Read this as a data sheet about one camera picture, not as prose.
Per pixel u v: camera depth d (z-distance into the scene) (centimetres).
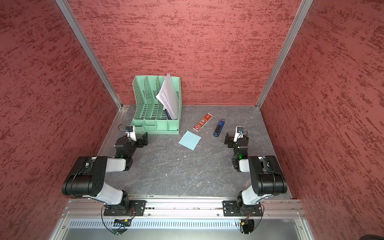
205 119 110
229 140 84
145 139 86
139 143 83
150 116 114
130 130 79
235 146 81
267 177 46
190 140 101
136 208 74
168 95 94
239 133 79
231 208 74
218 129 101
